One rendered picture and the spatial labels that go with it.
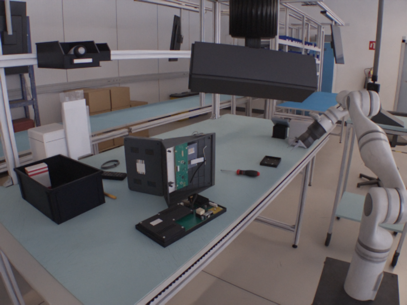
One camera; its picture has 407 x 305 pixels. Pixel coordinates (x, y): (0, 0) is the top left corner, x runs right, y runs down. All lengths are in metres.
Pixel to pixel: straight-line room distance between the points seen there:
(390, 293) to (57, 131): 1.29
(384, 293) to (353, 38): 6.67
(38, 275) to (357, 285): 0.83
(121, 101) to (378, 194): 4.28
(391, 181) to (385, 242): 0.16
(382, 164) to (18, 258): 1.01
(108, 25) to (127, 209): 5.10
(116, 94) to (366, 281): 4.25
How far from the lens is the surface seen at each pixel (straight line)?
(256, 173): 1.18
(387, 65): 7.24
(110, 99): 4.58
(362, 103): 1.04
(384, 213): 0.76
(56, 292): 0.72
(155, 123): 2.73
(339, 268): 1.01
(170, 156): 0.92
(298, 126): 1.62
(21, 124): 4.52
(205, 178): 1.08
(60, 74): 5.24
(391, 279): 1.04
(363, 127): 0.94
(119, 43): 5.97
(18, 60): 1.25
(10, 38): 2.48
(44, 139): 1.20
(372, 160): 0.87
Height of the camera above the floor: 1.47
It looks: 19 degrees down
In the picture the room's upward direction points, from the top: straight up
